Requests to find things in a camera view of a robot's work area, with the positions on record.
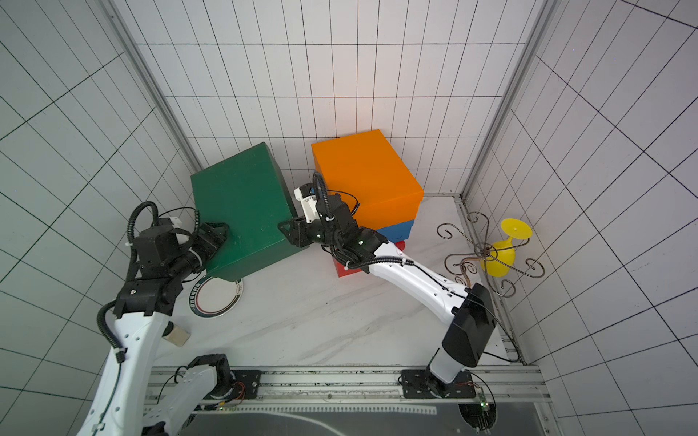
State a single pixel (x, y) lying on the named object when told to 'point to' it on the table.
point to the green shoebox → (248, 193)
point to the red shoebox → (343, 272)
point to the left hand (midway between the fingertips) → (224, 238)
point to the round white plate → (212, 297)
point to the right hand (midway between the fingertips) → (285, 218)
